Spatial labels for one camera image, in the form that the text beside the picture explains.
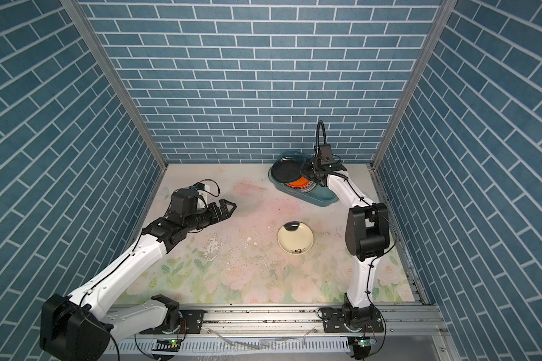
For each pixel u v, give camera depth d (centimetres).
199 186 71
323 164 75
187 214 61
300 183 107
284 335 72
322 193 109
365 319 67
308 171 87
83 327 37
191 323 74
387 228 53
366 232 53
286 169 101
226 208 71
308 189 106
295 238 94
